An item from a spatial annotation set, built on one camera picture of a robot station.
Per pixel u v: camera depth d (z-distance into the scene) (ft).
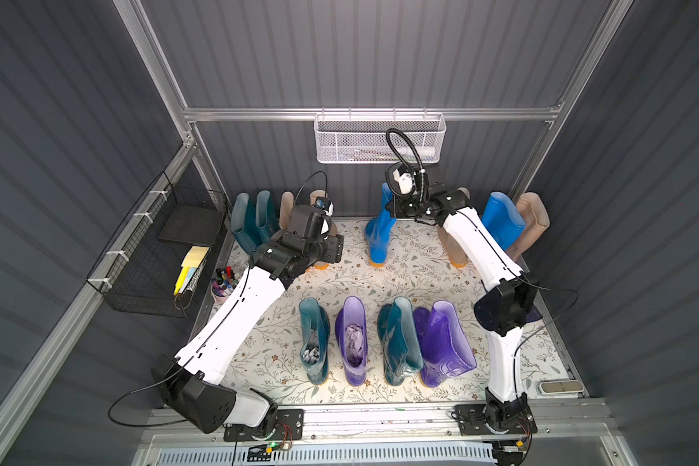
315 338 2.04
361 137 2.32
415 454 2.53
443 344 2.09
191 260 2.44
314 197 3.06
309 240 1.80
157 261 2.43
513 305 1.73
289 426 2.37
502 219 2.89
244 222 2.77
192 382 1.27
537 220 2.77
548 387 2.52
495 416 2.15
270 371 2.71
